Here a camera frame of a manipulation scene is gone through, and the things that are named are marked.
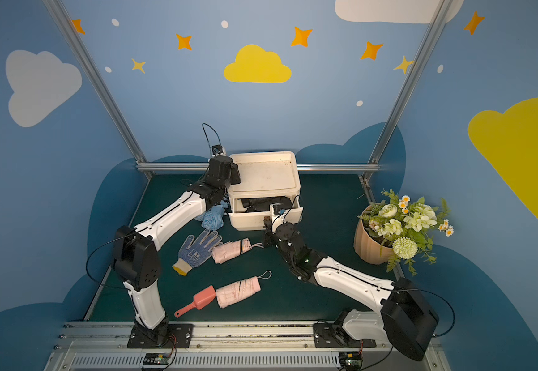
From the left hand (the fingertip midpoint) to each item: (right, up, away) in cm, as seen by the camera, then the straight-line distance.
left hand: (232, 165), depth 88 cm
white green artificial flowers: (+55, -21, -21) cm, 62 cm away
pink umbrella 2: (0, -46, -8) cm, 47 cm away
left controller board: (-21, -63, -16) cm, 69 cm away
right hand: (+14, -19, -8) cm, 25 cm away
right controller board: (+40, -65, -15) cm, 78 cm away
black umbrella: (+13, -15, -2) cm, 20 cm away
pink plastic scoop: (-10, -49, -8) cm, 51 cm away
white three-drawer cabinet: (+14, -8, -1) cm, 17 cm away
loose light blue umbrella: (-10, -21, +10) cm, 26 cm away
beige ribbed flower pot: (+51, -30, -6) cm, 59 cm away
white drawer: (+3, -20, -5) cm, 21 cm away
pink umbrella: (-4, -34, +3) cm, 35 cm away
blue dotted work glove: (-18, -36, +5) cm, 41 cm away
